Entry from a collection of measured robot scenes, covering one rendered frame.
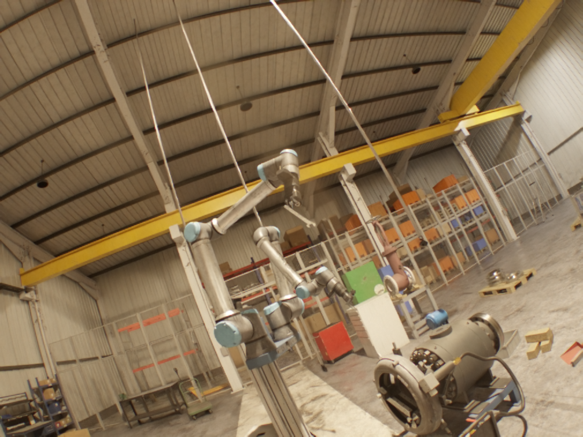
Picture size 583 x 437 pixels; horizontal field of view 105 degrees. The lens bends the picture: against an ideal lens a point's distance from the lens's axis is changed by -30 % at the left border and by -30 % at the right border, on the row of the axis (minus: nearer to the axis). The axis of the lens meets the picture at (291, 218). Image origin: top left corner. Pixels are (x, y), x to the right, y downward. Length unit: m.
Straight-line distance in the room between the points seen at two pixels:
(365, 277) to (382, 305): 3.48
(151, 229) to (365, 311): 6.85
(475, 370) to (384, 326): 3.94
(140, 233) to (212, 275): 8.61
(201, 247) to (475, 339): 2.20
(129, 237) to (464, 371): 9.55
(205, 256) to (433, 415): 1.88
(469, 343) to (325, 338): 5.42
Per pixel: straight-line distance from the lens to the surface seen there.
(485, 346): 2.85
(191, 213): 10.05
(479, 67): 14.00
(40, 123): 9.27
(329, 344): 7.81
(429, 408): 2.40
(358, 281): 9.76
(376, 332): 6.41
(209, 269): 1.77
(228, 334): 1.70
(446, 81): 14.64
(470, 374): 2.74
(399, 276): 6.80
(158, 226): 10.18
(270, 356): 1.83
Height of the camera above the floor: 1.64
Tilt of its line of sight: 15 degrees up
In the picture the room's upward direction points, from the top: 24 degrees counter-clockwise
